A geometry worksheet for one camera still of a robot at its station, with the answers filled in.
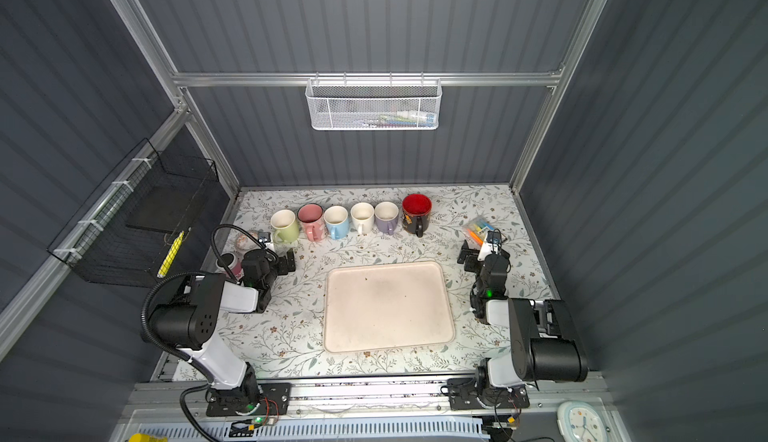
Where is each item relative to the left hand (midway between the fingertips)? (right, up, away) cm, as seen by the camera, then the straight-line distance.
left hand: (274, 251), depth 97 cm
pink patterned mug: (+11, +11, +6) cm, 17 cm away
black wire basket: (-26, +8, -24) cm, 36 cm away
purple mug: (+37, +11, +11) cm, 40 cm away
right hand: (+67, +3, -7) cm, 68 cm away
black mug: (+47, +12, +4) cm, 49 cm away
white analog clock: (+82, -36, -28) cm, 94 cm away
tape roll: (-14, +2, +8) cm, 16 cm away
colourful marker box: (+70, +7, +10) cm, 71 cm away
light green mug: (+4, +7, 0) cm, 8 cm away
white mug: (+28, +12, +10) cm, 32 cm away
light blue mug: (+20, +10, +3) cm, 22 cm away
